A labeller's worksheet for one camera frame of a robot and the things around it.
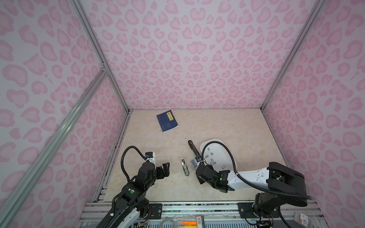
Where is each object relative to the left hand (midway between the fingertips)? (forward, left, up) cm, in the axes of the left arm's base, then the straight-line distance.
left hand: (163, 162), depth 80 cm
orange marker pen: (-27, -13, -9) cm, 32 cm away
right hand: (-2, -20, -8) cm, 21 cm away
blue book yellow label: (+38, +2, -9) cm, 39 cm away
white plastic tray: (+9, -32, -9) cm, 34 cm away
